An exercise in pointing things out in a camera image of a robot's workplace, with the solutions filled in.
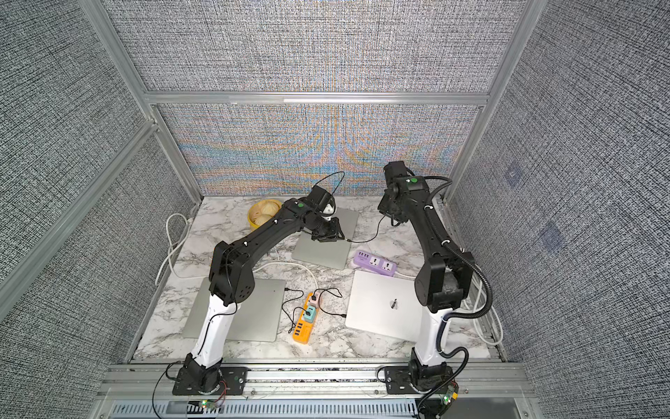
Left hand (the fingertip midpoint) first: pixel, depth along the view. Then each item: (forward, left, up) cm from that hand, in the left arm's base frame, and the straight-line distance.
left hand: (348, 235), depth 90 cm
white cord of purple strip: (-9, -21, -13) cm, 26 cm away
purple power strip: (-6, -10, -10) cm, 16 cm away
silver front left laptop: (-23, +31, -14) cm, 41 cm away
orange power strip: (-28, +15, -10) cm, 34 cm away
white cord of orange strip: (-3, +21, -13) cm, 25 cm away
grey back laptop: (+1, +7, -14) cm, 15 cm away
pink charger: (-21, +12, -7) cm, 25 cm away
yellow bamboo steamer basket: (+20, +34, -9) cm, 40 cm away
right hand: (+6, -15, +8) cm, 18 cm away
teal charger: (-25, +13, -8) cm, 30 cm away
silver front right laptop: (-20, -12, -13) cm, 27 cm away
